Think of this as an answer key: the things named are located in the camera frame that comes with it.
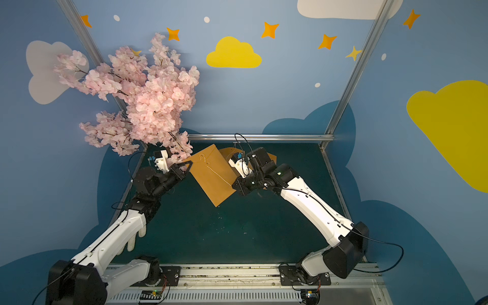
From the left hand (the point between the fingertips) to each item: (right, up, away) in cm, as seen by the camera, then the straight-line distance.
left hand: (193, 160), depth 76 cm
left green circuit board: (-15, -53, -3) cm, 55 cm away
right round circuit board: (+47, -54, -2) cm, 71 cm away
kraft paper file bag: (+8, -6, +2) cm, 10 cm away
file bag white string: (+2, +2, +4) cm, 5 cm away
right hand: (+18, -9, -2) cm, 20 cm away
